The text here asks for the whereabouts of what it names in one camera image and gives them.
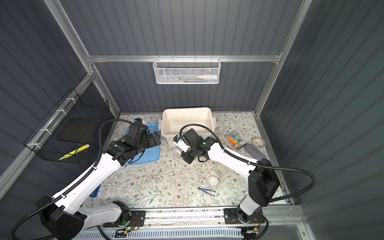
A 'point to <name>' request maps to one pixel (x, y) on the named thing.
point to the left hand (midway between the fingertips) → (152, 136)
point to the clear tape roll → (258, 142)
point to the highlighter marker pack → (235, 141)
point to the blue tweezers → (204, 189)
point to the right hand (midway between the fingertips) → (185, 155)
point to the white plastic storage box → (174, 119)
